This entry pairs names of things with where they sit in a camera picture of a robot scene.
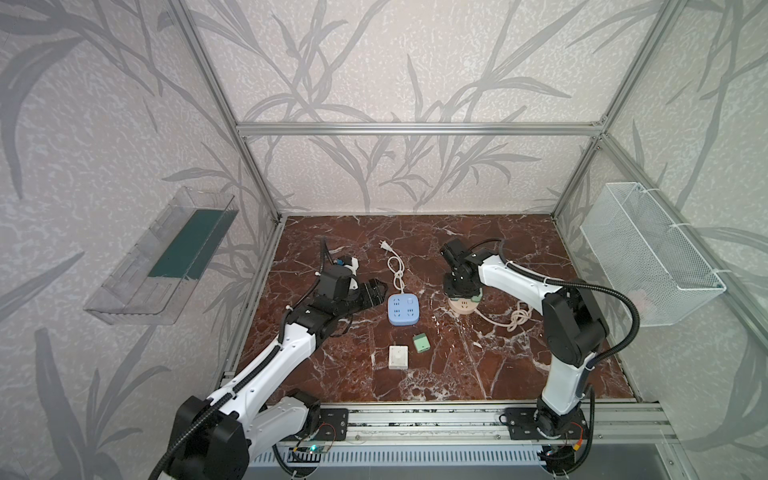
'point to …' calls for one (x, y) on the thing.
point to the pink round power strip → (462, 306)
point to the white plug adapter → (398, 357)
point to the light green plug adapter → (421, 342)
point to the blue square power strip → (403, 309)
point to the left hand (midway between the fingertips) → (383, 281)
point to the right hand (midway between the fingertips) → (451, 289)
